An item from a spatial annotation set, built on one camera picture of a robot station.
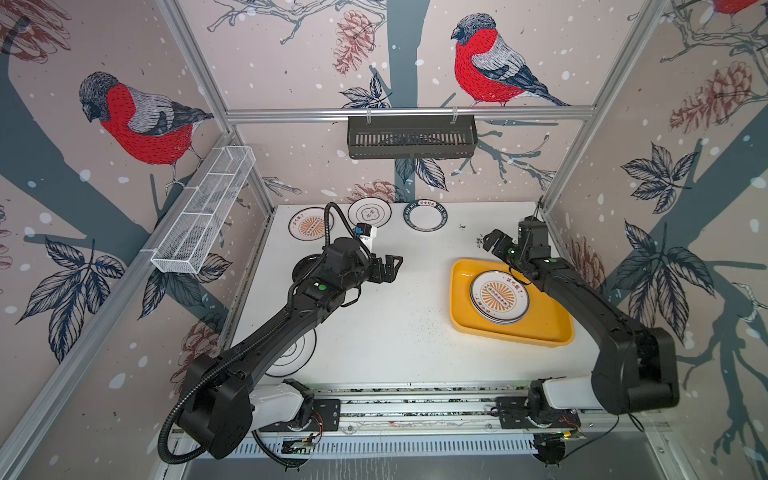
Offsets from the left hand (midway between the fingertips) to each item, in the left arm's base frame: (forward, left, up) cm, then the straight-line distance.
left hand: (389, 257), depth 77 cm
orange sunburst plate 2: (-1, -35, -20) cm, 40 cm away
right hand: (+9, -32, -6) cm, 33 cm away
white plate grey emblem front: (-18, +27, -23) cm, 40 cm away
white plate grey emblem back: (+40, +8, -23) cm, 47 cm away
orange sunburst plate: (+33, +33, -24) cm, 52 cm away
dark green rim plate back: (+37, -15, -23) cm, 46 cm away
